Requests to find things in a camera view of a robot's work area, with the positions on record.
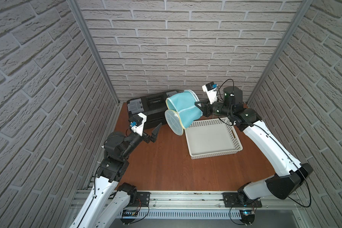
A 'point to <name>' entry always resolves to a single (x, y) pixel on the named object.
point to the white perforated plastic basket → (212, 137)
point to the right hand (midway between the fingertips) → (197, 103)
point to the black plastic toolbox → (154, 105)
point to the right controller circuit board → (247, 216)
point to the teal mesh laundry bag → (184, 109)
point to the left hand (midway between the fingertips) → (154, 116)
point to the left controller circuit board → (128, 216)
